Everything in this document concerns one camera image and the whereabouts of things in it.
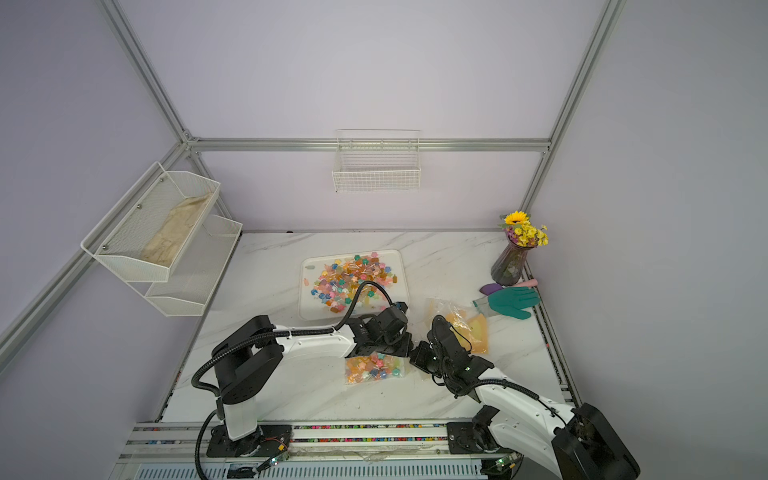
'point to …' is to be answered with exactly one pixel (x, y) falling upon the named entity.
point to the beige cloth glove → (173, 233)
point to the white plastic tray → (310, 308)
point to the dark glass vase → (507, 269)
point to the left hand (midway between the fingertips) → (412, 349)
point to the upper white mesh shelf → (146, 234)
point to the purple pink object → (486, 289)
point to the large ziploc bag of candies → (375, 367)
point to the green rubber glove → (515, 301)
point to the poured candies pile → (352, 279)
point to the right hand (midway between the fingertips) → (410, 357)
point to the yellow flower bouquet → (522, 233)
